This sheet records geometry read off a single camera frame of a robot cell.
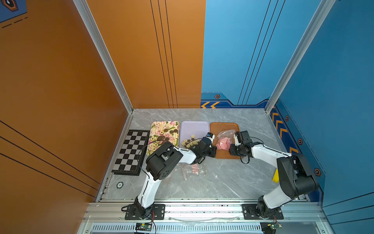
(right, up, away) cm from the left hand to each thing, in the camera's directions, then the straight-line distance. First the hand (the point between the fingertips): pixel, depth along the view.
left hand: (218, 146), depth 96 cm
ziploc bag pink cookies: (+4, +5, -2) cm, 7 cm away
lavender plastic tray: (-12, +11, +12) cm, 21 cm away
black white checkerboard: (-56, -5, -6) cm, 56 cm away
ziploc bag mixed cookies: (-19, -12, -12) cm, 26 cm away
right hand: (+9, -2, -1) cm, 9 cm away
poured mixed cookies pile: (-19, +2, +1) cm, 19 cm away
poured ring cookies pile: (-37, +6, +6) cm, 38 cm away
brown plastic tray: (+1, +12, +13) cm, 18 cm away
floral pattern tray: (-44, +13, +13) cm, 48 cm away
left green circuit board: (-41, -36, -24) cm, 60 cm away
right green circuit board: (+22, -34, -26) cm, 48 cm away
